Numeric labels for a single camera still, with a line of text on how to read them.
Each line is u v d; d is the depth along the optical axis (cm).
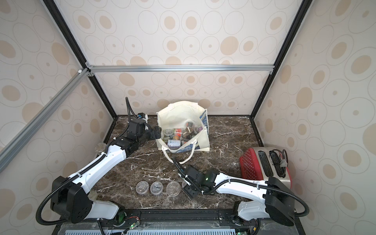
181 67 93
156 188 78
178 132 100
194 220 74
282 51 83
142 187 78
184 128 103
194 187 57
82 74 85
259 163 73
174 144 91
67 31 75
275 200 40
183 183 78
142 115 72
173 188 78
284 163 71
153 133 73
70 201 40
